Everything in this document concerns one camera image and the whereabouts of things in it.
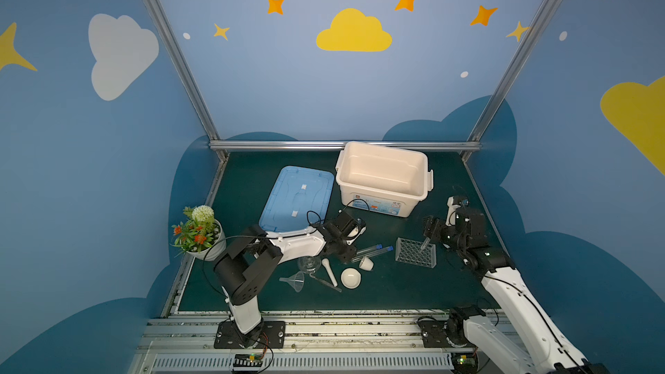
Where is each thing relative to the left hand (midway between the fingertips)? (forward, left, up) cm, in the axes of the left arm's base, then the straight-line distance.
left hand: (349, 246), depth 91 cm
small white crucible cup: (-6, -6, +1) cm, 8 cm away
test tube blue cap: (0, -26, +3) cm, 27 cm away
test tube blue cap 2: (+1, -10, -2) cm, 11 cm away
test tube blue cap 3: (-1, -9, -3) cm, 10 cm away
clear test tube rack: (-1, -21, 0) cm, 21 cm away
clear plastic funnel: (-12, +18, 0) cm, 22 cm away
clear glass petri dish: (-8, +14, +3) cm, 16 cm away
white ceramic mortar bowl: (-11, 0, -1) cm, 11 cm away
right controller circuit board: (-33, -33, -4) cm, 47 cm away
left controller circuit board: (-33, +30, -4) cm, 45 cm away
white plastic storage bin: (+32, -15, 0) cm, 36 cm away
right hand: (+3, -27, +15) cm, 31 cm away
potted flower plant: (-4, +46, +15) cm, 49 cm away
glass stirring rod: (-13, +8, -2) cm, 15 cm away
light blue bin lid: (+21, +20, -1) cm, 29 cm away
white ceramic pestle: (-6, +9, 0) cm, 10 cm away
